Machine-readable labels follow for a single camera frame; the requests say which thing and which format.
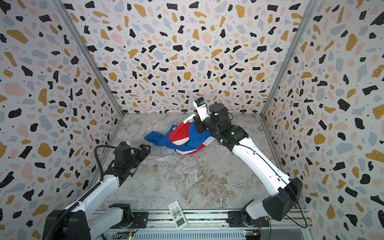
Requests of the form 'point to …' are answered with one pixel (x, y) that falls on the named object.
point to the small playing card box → (112, 153)
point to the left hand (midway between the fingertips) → (146, 147)
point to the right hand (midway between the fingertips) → (191, 113)
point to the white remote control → (178, 215)
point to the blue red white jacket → (183, 137)
